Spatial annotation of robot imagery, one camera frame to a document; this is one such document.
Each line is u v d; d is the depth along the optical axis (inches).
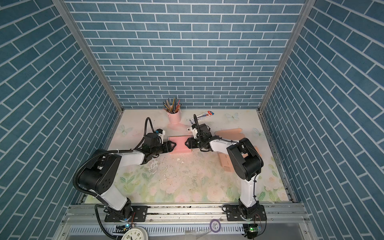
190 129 35.6
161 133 34.6
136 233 25.8
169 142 34.1
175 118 42.5
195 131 35.2
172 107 42.6
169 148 33.4
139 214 29.0
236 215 29.0
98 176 18.3
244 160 20.3
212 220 28.8
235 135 42.8
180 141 37.1
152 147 30.0
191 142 33.5
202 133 30.4
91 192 19.5
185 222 28.5
